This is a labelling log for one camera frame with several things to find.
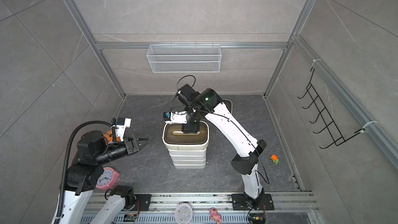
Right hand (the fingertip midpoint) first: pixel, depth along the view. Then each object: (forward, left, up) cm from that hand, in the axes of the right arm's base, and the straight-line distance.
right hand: (188, 123), depth 70 cm
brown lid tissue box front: (-7, +6, -1) cm, 10 cm away
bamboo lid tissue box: (-11, +1, -27) cm, 29 cm away
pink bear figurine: (-33, -11, -25) cm, 43 cm away
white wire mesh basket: (+51, +5, +2) cm, 51 cm away
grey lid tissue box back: (-11, +1, -6) cm, 13 cm away
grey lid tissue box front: (-10, +1, -16) cm, 19 cm away
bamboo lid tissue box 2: (-11, -4, -18) cm, 22 cm away
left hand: (-10, +13, +5) cm, 17 cm away
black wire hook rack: (-6, -61, +3) cm, 61 cm away
